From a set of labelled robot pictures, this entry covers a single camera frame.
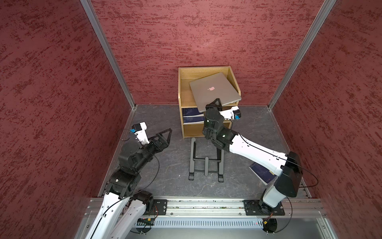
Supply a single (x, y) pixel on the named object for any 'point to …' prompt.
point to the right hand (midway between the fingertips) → (212, 100)
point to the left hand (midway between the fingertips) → (167, 135)
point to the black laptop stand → (206, 165)
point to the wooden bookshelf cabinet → (187, 97)
